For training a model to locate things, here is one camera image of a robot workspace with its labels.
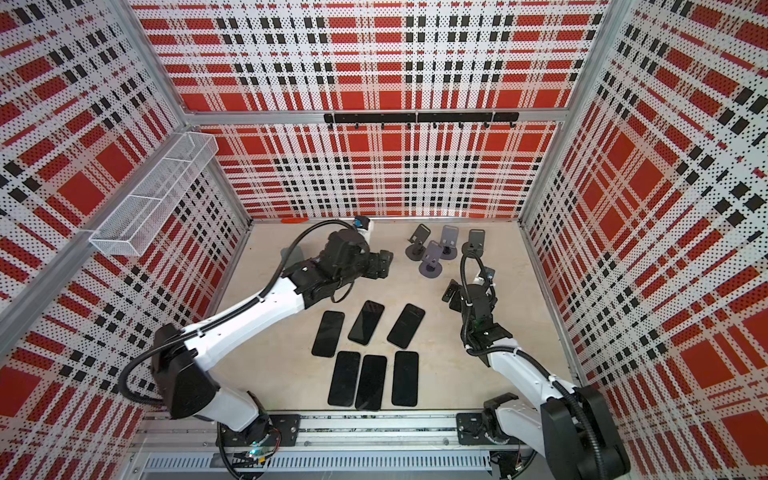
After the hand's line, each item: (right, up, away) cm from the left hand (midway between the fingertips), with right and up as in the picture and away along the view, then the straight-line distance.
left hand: (379, 257), depth 78 cm
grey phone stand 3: (+33, +5, +30) cm, 45 cm away
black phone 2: (-5, -21, +16) cm, 27 cm away
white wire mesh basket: (-74, +9, +12) cm, 76 cm away
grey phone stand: (+16, -3, +24) cm, 29 cm away
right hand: (+25, -9, +9) cm, 28 cm away
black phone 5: (-2, -35, +2) cm, 35 cm away
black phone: (+7, -22, +14) cm, 27 cm away
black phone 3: (+7, -34, +4) cm, 35 cm away
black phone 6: (-10, -34, +4) cm, 36 cm away
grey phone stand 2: (+12, +1, +33) cm, 35 cm away
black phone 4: (-17, -25, +13) cm, 33 cm away
